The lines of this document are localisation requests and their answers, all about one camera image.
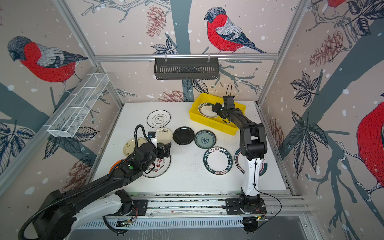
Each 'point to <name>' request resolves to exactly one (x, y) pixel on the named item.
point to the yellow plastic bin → (217, 123)
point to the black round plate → (183, 135)
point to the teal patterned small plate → (205, 139)
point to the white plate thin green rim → (158, 118)
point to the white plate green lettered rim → (218, 160)
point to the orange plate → (115, 164)
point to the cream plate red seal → (129, 145)
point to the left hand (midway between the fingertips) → (164, 143)
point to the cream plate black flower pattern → (164, 135)
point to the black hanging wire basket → (184, 70)
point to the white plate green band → (205, 109)
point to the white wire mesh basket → (77, 105)
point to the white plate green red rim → (239, 162)
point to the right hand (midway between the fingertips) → (215, 109)
